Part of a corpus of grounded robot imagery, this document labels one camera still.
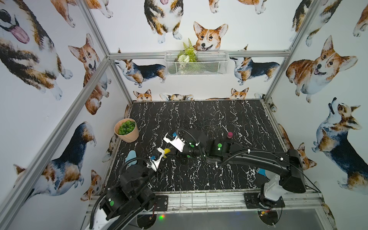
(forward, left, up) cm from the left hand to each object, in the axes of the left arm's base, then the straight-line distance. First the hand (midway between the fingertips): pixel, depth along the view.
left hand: (167, 152), depth 66 cm
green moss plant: (+23, +30, -13) cm, 40 cm away
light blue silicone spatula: (+10, +27, -24) cm, 37 cm away
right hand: (-1, 0, +2) cm, 3 cm away
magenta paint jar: (+22, -38, -23) cm, 49 cm away
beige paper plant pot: (+18, +27, -16) cm, 36 cm away
